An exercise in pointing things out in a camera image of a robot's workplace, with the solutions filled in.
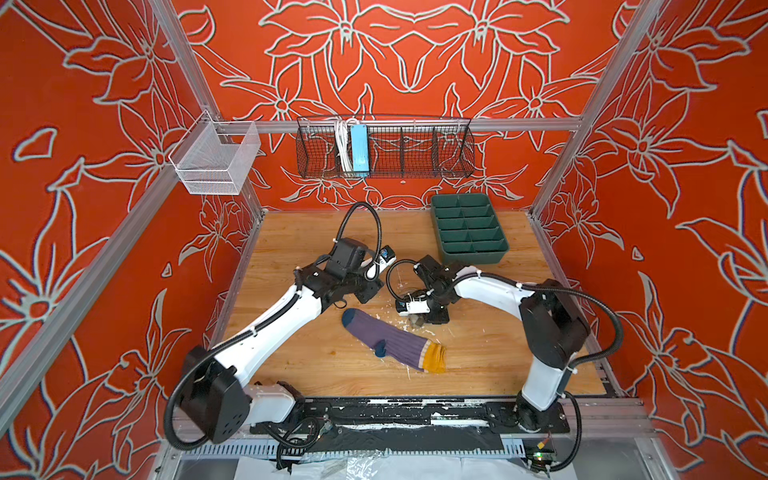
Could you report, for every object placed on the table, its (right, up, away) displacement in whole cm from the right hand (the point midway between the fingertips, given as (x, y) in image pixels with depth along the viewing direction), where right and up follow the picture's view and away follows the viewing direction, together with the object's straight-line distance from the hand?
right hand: (423, 311), depth 90 cm
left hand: (-14, +13, -11) cm, 22 cm away
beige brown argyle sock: (-2, -2, -3) cm, 4 cm away
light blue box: (-19, +50, 0) cm, 53 cm away
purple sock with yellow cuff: (-11, -7, -4) cm, 14 cm away
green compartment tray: (+19, +26, +17) cm, 37 cm away
